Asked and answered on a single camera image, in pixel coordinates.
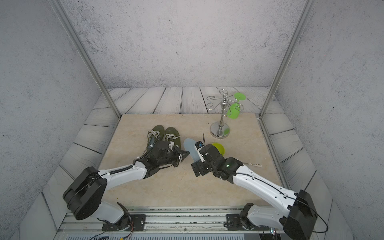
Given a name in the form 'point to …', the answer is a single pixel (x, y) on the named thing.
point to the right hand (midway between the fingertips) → (200, 161)
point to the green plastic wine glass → (234, 110)
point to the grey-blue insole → (189, 144)
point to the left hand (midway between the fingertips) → (193, 153)
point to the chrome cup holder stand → (219, 130)
